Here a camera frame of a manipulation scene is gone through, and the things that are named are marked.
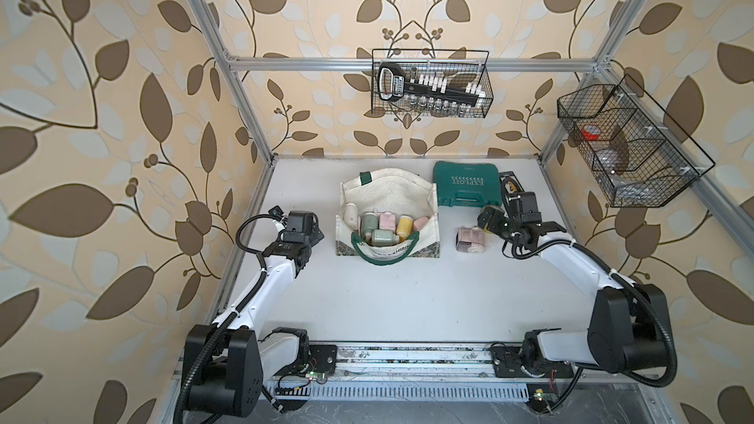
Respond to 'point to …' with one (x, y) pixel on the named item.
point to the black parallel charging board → (511, 183)
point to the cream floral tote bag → (388, 189)
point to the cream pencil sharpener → (350, 216)
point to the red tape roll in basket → (591, 132)
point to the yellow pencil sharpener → (404, 227)
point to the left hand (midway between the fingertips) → (295, 233)
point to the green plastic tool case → (467, 185)
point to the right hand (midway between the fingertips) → (492, 222)
